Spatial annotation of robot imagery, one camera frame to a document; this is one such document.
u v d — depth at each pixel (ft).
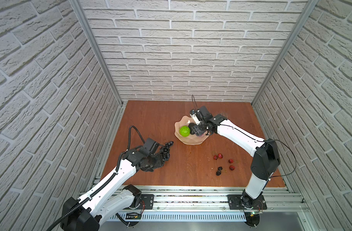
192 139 3.18
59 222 1.18
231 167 2.79
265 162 1.50
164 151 2.94
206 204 2.43
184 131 3.10
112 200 1.76
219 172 2.71
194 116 2.29
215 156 2.94
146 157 1.93
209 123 2.02
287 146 2.79
